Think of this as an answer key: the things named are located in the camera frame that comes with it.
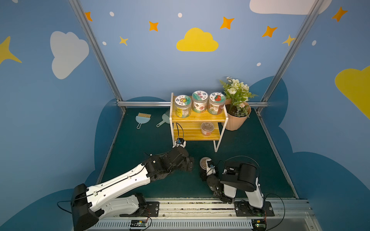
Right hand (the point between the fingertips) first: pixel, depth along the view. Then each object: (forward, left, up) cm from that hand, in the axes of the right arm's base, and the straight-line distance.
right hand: (205, 163), depth 91 cm
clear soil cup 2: (+13, +1, +21) cm, 24 cm away
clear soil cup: (-2, +2, +5) cm, 6 cm away
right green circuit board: (-30, -27, -4) cm, 41 cm away
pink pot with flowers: (+35, -21, +17) cm, 44 cm away
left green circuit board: (-34, +35, -1) cm, 48 cm away
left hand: (-5, +11, +18) cm, 22 cm away
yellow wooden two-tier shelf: (+14, +6, +20) cm, 25 cm away
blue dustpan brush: (+35, +50, 0) cm, 61 cm away
